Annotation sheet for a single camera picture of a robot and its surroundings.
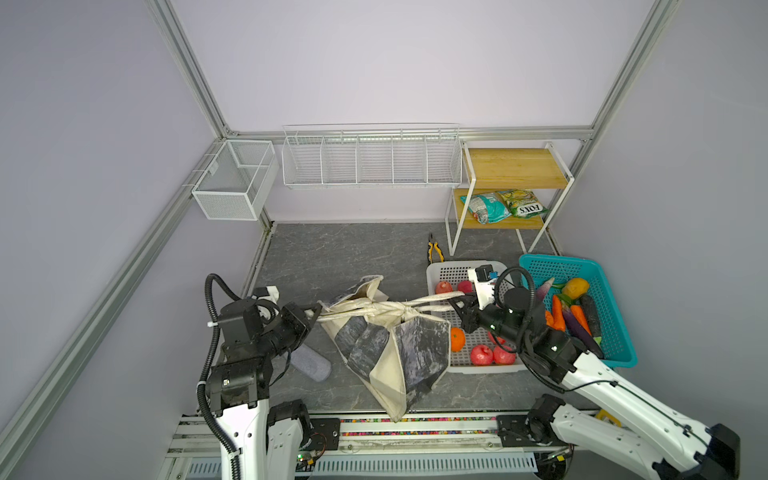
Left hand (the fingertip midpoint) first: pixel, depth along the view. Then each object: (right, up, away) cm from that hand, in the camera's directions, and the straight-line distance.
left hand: (319, 311), depth 67 cm
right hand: (+31, +3, +5) cm, 32 cm away
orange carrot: (+74, -6, +25) cm, 79 cm away
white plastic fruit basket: (+39, -15, +15) cm, 45 cm away
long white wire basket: (+11, +45, +31) cm, 56 cm away
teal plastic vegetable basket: (+79, -12, +15) cm, 81 cm away
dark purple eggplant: (+73, -10, +23) cm, 77 cm away
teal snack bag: (+48, +28, +32) cm, 64 cm away
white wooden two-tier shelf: (+60, +36, +40) cm, 81 cm away
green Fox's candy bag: (+61, +30, +34) cm, 76 cm away
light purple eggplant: (+66, 0, +31) cm, 73 cm away
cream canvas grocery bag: (+19, -9, -2) cm, 21 cm away
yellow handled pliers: (+32, +16, +45) cm, 57 cm away
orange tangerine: (+35, -12, +18) cm, 41 cm away
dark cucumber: (+78, -4, +24) cm, 81 cm away
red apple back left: (+33, +2, +29) cm, 44 cm away
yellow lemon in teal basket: (+75, +2, +27) cm, 80 cm away
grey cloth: (-7, -18, +16) cm, 25 cm away
